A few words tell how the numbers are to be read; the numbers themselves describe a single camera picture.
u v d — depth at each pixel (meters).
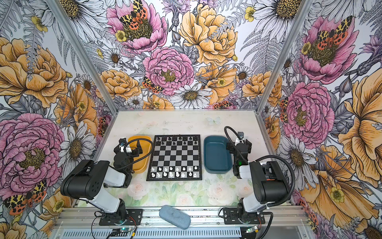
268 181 0.46
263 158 0.56
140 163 0.70
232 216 0.74
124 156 0.77
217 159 0.94
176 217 0.72
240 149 0.83
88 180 0.46
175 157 0.93
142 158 0.70
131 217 0.73
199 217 0.76
